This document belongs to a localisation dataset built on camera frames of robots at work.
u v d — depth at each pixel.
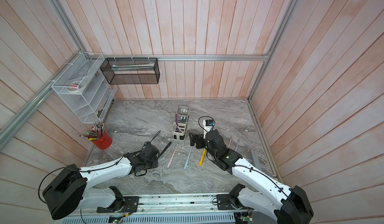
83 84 0.75
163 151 0.92
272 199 0.43
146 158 0.66
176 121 0.92
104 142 0.89
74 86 0.72
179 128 0.91
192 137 0.70
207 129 0.69
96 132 0.84
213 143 0.55
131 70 1.06
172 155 0.90
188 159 0.88
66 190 0.41
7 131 0.51
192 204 0.75
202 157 0.88
